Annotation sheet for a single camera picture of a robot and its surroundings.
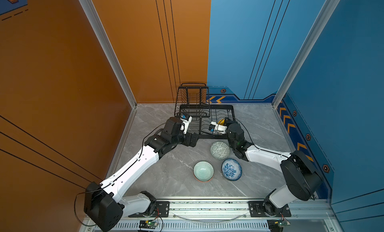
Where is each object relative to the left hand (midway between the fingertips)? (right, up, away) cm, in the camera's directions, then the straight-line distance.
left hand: (192, 132), depth 77 cm
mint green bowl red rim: (+6, -23, +5) cm, 24 cm away
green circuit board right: (+43, -42, -8) cm, 60 cm away
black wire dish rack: (0, +22, +36) cm, 42 cm away
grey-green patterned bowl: (+17, -13, +16) cm, 27 cm away
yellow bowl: (+16, +5, +4) cm, 17 cm away
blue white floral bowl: (+22, -22, +6) cm, 31 cm away
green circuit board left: (-21, -44, -7) cm, 49 cm away
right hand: (+21, +9, +8) cm, 24 cm away
